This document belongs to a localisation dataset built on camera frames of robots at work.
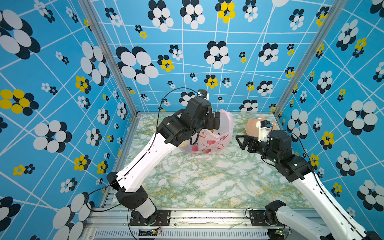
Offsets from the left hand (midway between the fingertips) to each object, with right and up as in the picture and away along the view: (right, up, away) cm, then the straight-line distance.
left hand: (212, 114), depth 64 cm
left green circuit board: (-28, -56, +6) cm, 63 cm away
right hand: (+16, -11, +7) cm, 20 cm away
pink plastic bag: (+1, -14, +21) cm, 25 cm away
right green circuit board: (+31, -56, +6) cm, 65 cm away
